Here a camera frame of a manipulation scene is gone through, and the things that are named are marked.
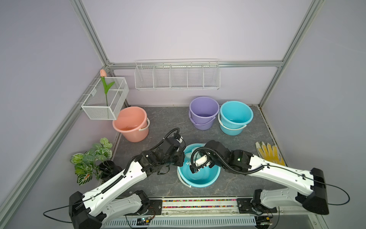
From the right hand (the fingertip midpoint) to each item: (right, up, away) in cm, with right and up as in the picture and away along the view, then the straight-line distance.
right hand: (201, 145), depth 73 cm
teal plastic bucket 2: (+1, -21, +9) cm, 23 cm away
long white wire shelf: (-15, +45, +26) cm, 54 cm away
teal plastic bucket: (+26, +15, +28) cm, 41 cm away
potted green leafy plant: (-53, -8, -3) cm, 54 cm away
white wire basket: (-56, +21, +1) cm, 60 cm away
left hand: (-9, -7, 0) cm, 11 cm away
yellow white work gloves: (+46, -8, +18) cm, 51 cm away
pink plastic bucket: (-41, +11, +15) cm, 45 cm away
